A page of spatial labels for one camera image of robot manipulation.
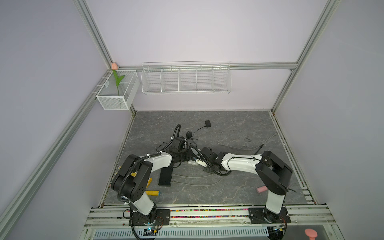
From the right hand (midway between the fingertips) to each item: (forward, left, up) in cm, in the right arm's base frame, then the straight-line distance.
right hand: (208, 162), depth 92 cm
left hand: (+3, +10, +2) cm, 11 cm away
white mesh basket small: (+19, +46, +37) cm, 62 cm away
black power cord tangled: (+19, +11, 0) cm, 22 cm away
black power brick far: (+32, 0, 0) cm, 32 cm away
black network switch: (-9, +25, 0) cm, 27 cm away
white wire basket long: (+48, +14, +30) cm, 58 cm away
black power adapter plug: (+19, +13, +3) cm, 23 cm away
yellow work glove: (-24, +22, +36) cm, 48 cm away
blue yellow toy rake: (-18, +30, +1) cm, 35 cm away
